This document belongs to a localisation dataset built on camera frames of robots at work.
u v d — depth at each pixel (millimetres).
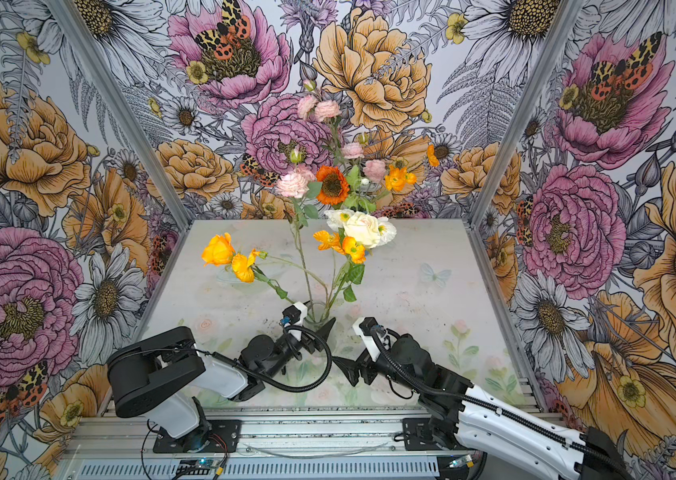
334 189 747
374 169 916
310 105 852
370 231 550
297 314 681
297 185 650
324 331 744
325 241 606
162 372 459
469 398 534
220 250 595
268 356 628
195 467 715
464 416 532
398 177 813
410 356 563
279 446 731
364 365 642
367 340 640
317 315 775
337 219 650
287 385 585
